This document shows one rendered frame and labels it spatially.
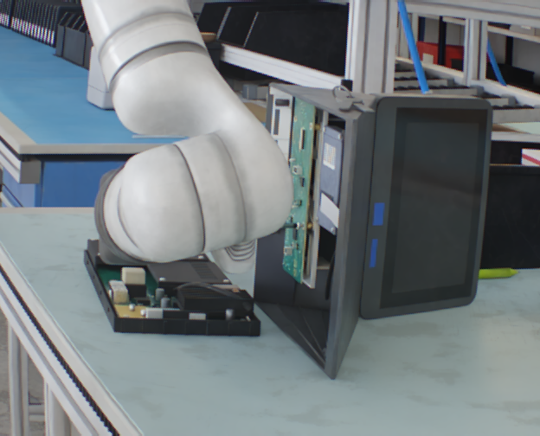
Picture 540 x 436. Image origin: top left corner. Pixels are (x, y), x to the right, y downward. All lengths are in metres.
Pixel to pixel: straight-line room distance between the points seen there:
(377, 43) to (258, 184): 2.02
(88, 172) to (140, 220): 1.95
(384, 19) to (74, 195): 0.71
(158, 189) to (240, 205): 0.05
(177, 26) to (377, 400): 0.35
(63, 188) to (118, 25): 1.88
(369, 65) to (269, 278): 1.55
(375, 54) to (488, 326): 1.57
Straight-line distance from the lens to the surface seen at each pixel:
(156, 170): 0.87
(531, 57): 8.81
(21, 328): 1.47
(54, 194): 2.81
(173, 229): 0.87
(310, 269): 1.28
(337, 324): 1.15
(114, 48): 0.93
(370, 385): 1.15
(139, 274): 1.33
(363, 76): 2.90
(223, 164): 0.87
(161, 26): 0.93
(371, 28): 2.88
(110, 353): 1.19
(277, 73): 3.21
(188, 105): 0.92
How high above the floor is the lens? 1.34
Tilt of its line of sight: 11 degrees down
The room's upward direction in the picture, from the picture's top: 4 degrees clockwise
